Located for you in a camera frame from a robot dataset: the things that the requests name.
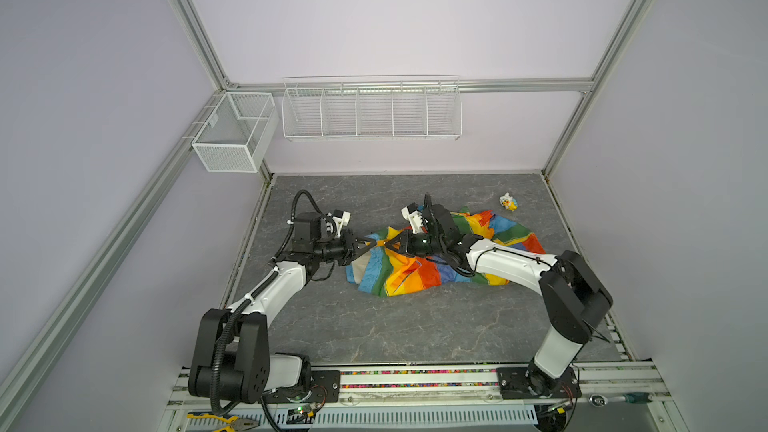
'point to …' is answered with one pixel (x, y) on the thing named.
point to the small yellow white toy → (509, 202)
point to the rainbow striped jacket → (376, 266)
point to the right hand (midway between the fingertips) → (385, 247)
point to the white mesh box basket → (237, 132)
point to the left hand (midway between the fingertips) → (376, 246)
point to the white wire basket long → (372, 108)
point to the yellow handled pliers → (234, 422)
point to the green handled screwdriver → (600, 400)
